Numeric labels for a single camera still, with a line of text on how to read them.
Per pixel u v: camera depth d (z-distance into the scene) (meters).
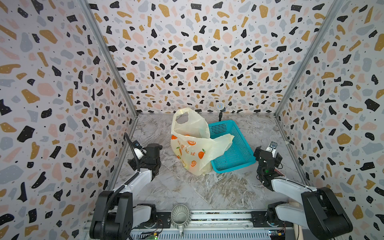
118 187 0.45
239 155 0.97
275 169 0.80
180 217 0.75
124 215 0.41
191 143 0.83
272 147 0.74
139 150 0.73
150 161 0.68
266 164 0.66
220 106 0.92
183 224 0.67
